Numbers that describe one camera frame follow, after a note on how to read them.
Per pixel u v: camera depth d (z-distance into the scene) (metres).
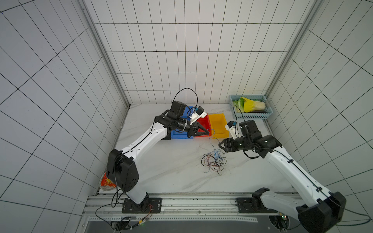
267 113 1.06
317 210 0.36
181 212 0.73
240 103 1.10
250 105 1.09
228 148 0.67
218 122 1.03
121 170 0.43
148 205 0.71
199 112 0.63
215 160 0.85
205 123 1.06
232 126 0.68
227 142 0.67
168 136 0.94
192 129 0.63
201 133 0.68
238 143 0.63
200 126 0.66
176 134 0.97
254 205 0.66
